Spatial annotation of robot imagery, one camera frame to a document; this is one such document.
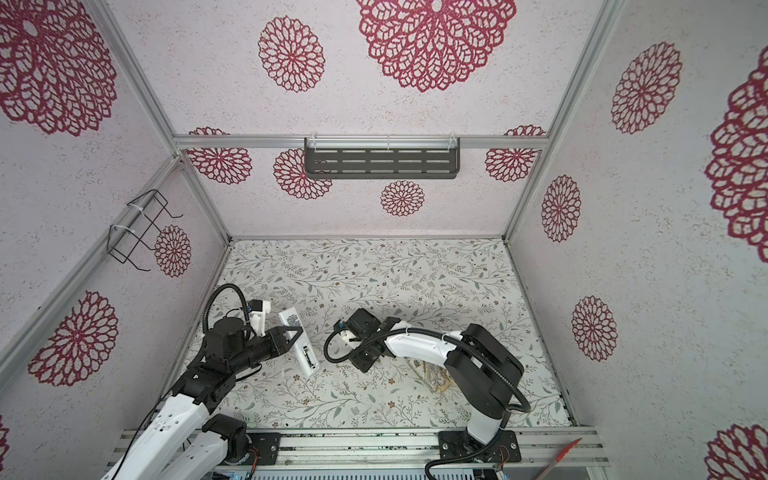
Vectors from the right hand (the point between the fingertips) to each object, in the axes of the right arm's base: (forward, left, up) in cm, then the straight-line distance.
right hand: (356, 353), depth 87 cm
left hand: (-1, +13, +13) cm, 18 cm away
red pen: (-22, -53, -2) cm, 57 cm away
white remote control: (-4, +12, +12) cm, 17 cm away
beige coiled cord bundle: (-6, -22, -1) cm, 23 cm away
